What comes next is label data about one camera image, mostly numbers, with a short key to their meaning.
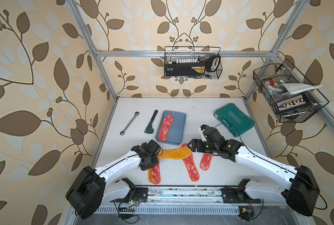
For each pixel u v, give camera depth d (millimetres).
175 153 886
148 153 627
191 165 845
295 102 665
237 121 994
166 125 1019
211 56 827
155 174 794
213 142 606
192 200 736
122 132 990
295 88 632
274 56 893
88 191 407
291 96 702
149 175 794
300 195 386
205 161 864
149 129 996
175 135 978
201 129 746
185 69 826
